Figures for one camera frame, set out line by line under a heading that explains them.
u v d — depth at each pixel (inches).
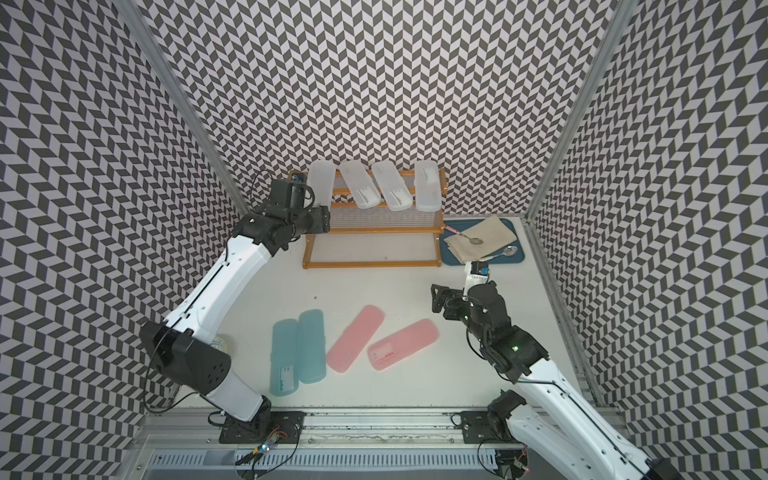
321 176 32.6
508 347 20.7
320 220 28.0
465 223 42.9
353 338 34.9
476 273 24.9
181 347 16.1
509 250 41.2
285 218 22.9
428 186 34.2
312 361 32.5
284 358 32.7
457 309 25.9
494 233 44.1
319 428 29.1
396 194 33.2
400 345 34.1
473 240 43.7
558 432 21.6
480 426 29.0
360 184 34.9
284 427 28.8
